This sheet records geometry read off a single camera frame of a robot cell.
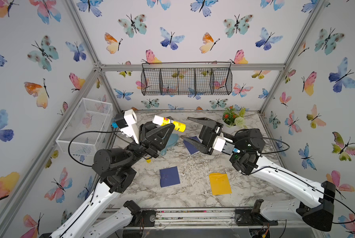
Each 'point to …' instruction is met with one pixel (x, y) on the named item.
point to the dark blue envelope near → (169, 176)
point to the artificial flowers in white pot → (231, 117)
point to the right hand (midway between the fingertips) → (190, 123)
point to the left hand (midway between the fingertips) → (169, 125)
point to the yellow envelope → (220, 183)
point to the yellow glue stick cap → (148, 160)
